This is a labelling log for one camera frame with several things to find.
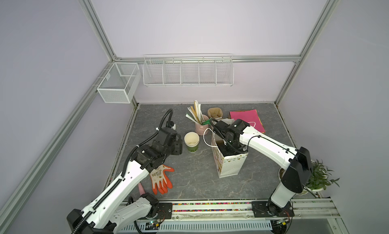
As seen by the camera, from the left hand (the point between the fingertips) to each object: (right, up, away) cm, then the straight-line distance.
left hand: (176, 143), depth 74 cm
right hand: (+26, -7, +5) cm, 28 cm away
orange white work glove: (-9, -23, +7) cm, 25 cm away
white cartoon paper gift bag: (+24, -8, -6) cm, 26 cm away
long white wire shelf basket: (+4, +44, +25) cm, 51 cm away
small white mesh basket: (-43, +36, +28) cm, 62 cm away
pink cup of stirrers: (+13, +10, +25) cm, 30 cm away
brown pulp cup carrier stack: (+24, +16, +38) cm, 48 cm away
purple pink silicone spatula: (-19, -25, +5) cm, 32 cm away
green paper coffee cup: (+7, -1, +14) cm, 16 cm away
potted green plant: (+65, -15, -7) cm, 67 cm away
